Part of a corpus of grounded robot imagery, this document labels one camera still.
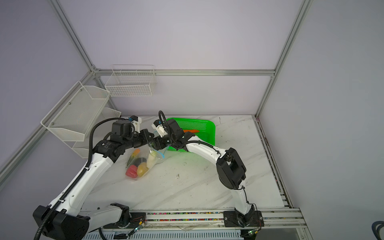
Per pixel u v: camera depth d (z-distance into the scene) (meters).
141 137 0.66
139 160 0.82
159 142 0.72
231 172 0.50
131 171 0.84
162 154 0.74
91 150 0.48
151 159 0.84
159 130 0.75
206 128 1.08
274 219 0.75
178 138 0.66
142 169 0.86
